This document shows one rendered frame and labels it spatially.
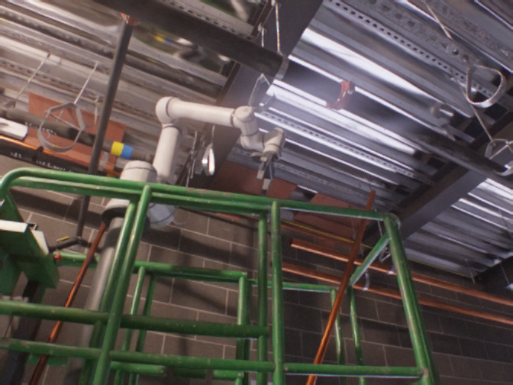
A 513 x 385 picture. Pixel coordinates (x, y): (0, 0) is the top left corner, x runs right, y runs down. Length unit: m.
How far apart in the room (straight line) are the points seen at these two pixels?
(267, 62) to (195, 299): 1.80
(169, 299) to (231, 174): 1.06
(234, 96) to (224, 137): 0.33
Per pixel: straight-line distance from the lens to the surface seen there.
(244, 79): 2.21
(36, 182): 1.56
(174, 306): 2.66
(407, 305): 1.37
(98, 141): 1.92
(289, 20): 2.04
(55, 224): 2.79
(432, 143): 1.80
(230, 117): 1.86
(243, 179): 3.05
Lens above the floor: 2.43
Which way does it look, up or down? 41 degrees up
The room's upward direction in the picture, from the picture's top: straight up
